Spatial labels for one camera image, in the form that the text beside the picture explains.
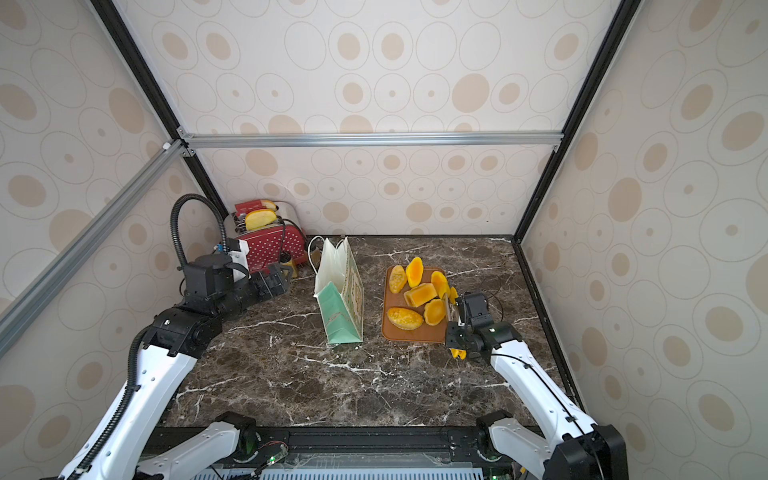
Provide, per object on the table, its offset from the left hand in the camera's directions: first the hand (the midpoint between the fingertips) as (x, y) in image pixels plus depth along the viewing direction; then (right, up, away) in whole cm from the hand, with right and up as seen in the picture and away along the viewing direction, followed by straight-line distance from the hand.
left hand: (285, 270), depth 69 cm
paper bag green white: (+12, -5, +4) cm, 13 cm away
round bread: (+38, -13, +26) cm, 48 cm away
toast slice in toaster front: (-19, +17, +30) cm, 39 cm away
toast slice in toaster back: (-17, +22, +33) cm, 44 cm away
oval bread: (+28, -15, +23) cm, 40 cm away
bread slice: (+33, -1, +36) cm, 49 cm away
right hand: (+42, -18, +14) cm, 48 cm away
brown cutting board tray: (+34, -20, +23) cm, 46 cm away
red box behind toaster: (-23, +21, +31) cm, 44 cm away
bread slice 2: (+41, -5, +31) cm, 52 cm away
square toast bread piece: (+34, -8, +27) cm, 44 cm away
